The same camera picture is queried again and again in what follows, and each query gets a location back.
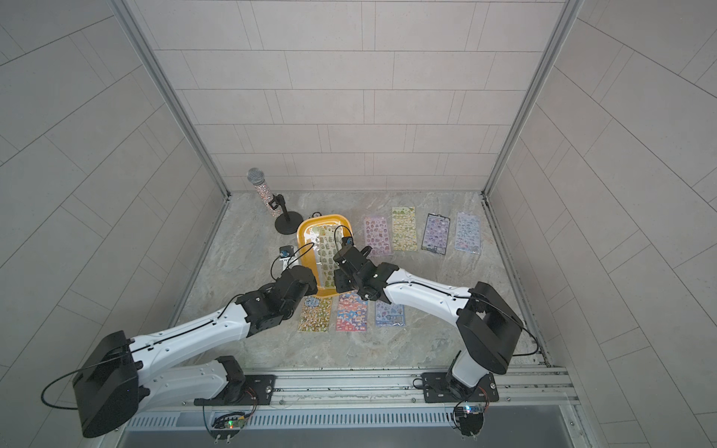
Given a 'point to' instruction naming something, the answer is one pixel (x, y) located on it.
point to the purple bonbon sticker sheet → (436, 233)
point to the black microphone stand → (288, 222)
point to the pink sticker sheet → (377, 234)
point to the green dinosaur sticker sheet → (328, 244)
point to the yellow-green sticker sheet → (404, 236)
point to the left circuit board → (229, 422)
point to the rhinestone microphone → (257, 177)
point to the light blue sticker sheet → (467, 234)
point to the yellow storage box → (306, 246)
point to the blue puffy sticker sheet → (388, 314)
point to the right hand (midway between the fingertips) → (338, 277)
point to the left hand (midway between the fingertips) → (318, 269)
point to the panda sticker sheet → (315, 314)
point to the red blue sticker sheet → (352, 313)
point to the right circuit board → (468, 410)
